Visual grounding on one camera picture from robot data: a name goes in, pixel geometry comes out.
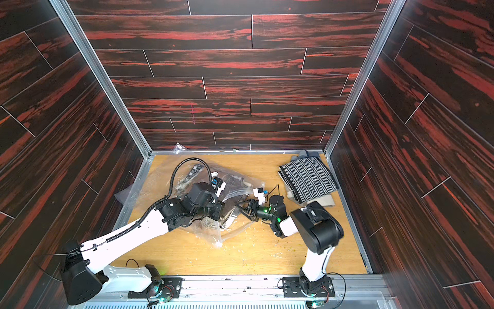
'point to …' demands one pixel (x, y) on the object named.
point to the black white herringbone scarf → (309, 178)
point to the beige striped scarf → (326, 200)
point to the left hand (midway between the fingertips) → (226, 206)
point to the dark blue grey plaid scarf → (304, 154)
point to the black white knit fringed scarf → (197, 168)
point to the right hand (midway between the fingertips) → (239, 205)
